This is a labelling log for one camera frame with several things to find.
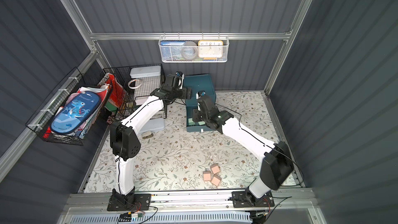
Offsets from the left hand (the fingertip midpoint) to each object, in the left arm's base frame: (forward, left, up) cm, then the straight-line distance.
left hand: (188, 91), depth 91 cm
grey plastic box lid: (+19, +28, 0) cm, 34 cm away
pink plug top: (-38, -15, -21) cm, 46 cm away
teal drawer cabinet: (+8, -5, -1) cm, 10 cm away
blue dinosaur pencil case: (-25, +46, +12) cm, 53 cm away
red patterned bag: (+15, +53, -17) cm, 58 cm away
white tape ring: (+11, +38, -2) cm, 39 cm away
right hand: (-14, -6, 0) cm, 16 cm away
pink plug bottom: (-44, -15, -21) cm, 51 cm away
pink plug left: (-42, -10, -22) cm, 48 cm away
